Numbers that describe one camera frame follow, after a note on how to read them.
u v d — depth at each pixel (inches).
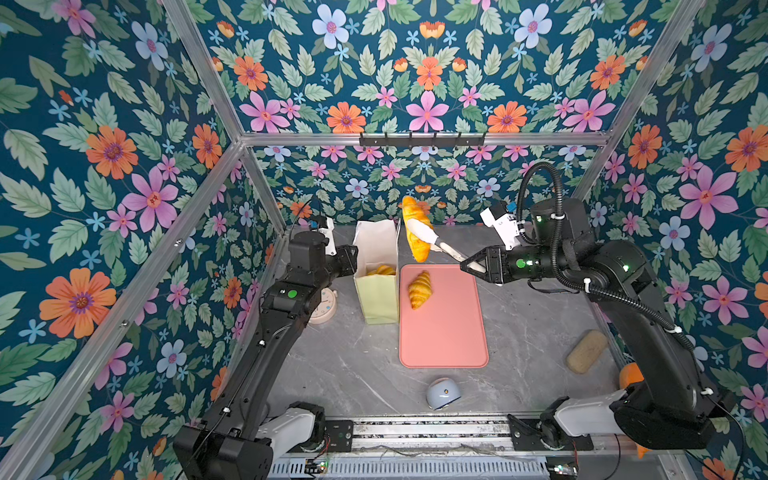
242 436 14.9
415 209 25.6
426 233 24.3
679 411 14.8
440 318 36.9
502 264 19.1
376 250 35.7
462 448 28.5
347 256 25.1
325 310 36.8
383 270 36.4
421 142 35.9
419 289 38.4
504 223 20.5
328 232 25.6
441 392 28.3
